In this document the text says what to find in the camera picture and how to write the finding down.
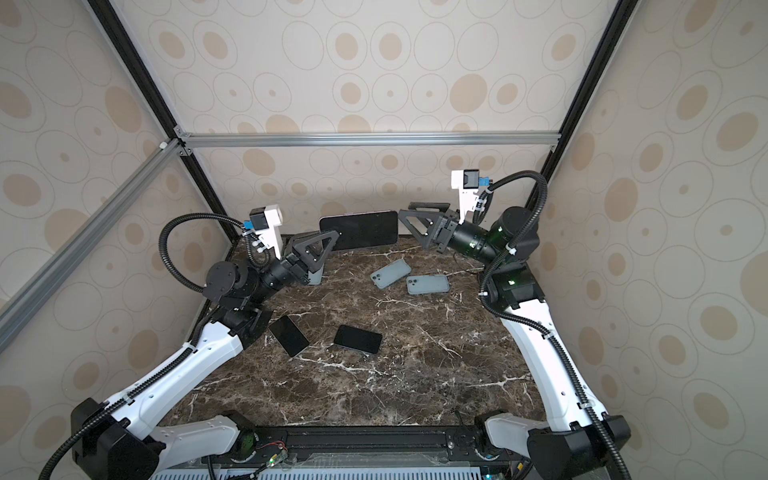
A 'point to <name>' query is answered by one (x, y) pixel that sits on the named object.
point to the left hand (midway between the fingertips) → (339, 242)
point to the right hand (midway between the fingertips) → (405, 217)
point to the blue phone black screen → (358, 338)
